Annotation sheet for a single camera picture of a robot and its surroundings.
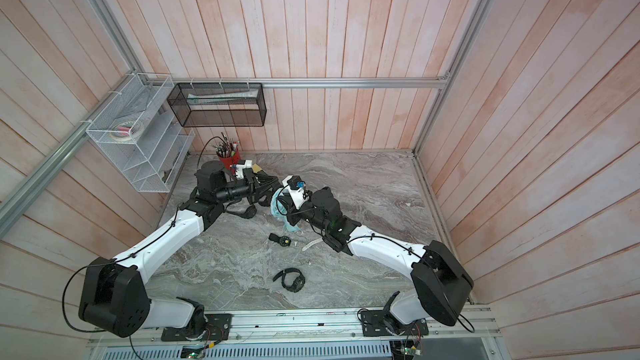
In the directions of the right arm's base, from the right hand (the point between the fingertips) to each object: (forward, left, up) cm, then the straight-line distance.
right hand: (279, 195), depth 76 cm
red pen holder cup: (+27, +25, -13) cm, 39 cm away
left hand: (+2, 0, +4) cm, 4 cm away
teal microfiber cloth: (-5, 0, -2) cm, 5 cm away
